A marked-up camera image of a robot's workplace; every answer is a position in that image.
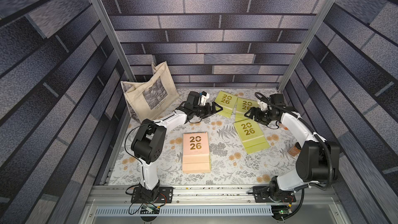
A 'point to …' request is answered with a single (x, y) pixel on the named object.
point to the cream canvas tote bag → (146, 100)
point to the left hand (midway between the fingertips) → (220, 110)
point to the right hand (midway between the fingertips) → (250, 116)
